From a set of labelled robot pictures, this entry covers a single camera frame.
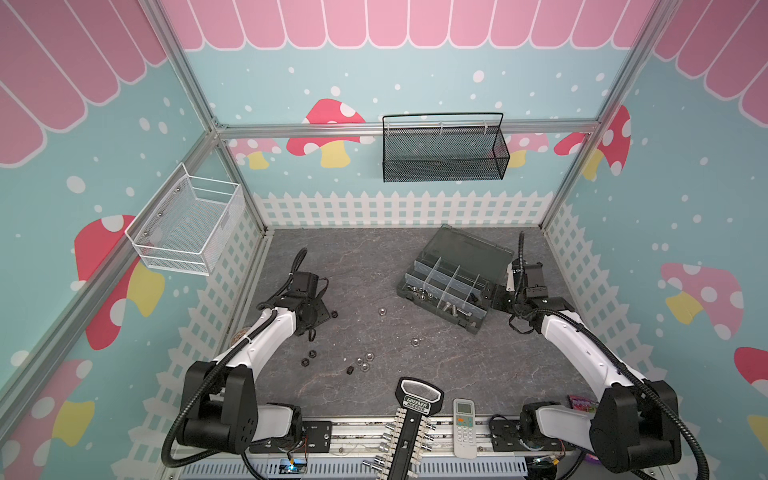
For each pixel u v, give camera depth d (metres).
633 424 0.40
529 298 0.65
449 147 0.94
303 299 0.65
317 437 0.75
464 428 0.74
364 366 0.85
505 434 0.74
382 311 0.97
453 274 1.00
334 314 0.96
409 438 0.73
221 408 0.42
